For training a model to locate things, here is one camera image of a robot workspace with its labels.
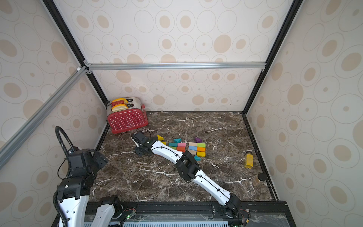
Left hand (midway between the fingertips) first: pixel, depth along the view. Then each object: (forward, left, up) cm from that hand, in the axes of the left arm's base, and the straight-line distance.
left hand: (101, 155), depth 70 cm
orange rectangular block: (+17, -53, -22) cm, 60 cm away
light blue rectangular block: (+17, -47, -21) cm, 54 cm away
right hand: (+12, -9, -23) cm, 27 cm away
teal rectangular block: (+20, -33, -22) cm, 45 cm away
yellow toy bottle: (+8, -82, -18) cm, 85 cm away
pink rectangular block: (+20, -39, -22) cm, 50 cm away
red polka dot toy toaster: (+35, -7, -10) cm, 37 cm away
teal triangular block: (+23, -37, -21) cm, 48 cm away
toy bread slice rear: (+43, +1, -2) cm, 43 cm away
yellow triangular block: (+24, -24, -19) cm, 39 cm away
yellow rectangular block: (+13, -53, -20) cm, 58 cm away
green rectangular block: (+20, -53, -21) cm, 61 cm away
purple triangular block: (+23, -51, -21) cm, 60 cm away
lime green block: (+3, -36, +4) cm, 36 cm away
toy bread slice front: (+36, +3, -2) cm, 37 cm away
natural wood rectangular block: (+21, -48, -22) cm, 57 cm away
